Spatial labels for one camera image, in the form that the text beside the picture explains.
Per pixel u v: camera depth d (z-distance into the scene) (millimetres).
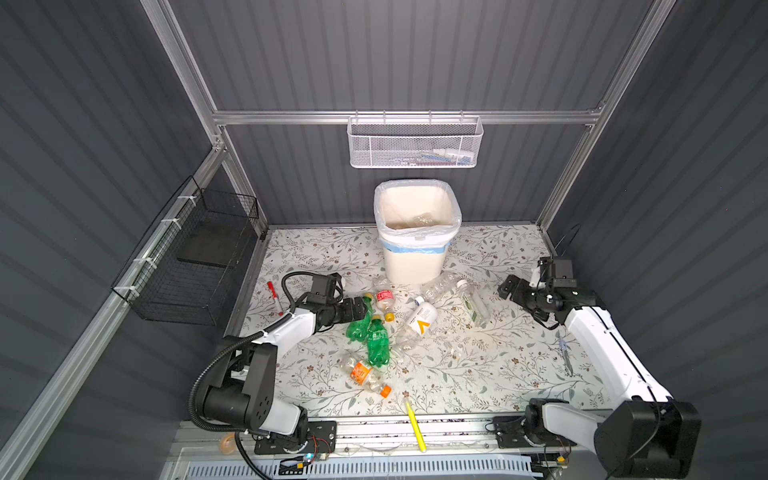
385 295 953
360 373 788
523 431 736
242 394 437
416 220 998
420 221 996
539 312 684
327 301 723
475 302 961
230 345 442
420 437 736
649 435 377
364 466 706
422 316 886
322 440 723
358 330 871
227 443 738
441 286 970
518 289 737
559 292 583
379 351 844
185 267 735
